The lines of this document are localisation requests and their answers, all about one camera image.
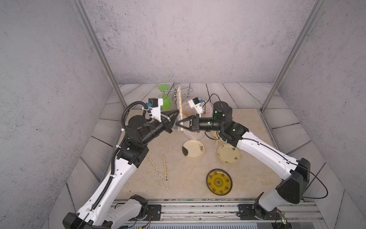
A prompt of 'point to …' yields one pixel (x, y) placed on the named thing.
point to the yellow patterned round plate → (219, 182)
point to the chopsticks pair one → (153, 163)
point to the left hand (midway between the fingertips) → (180, 112)
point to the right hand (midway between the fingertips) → (177, 125)
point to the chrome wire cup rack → (185, 92)
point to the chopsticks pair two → (166, 182)
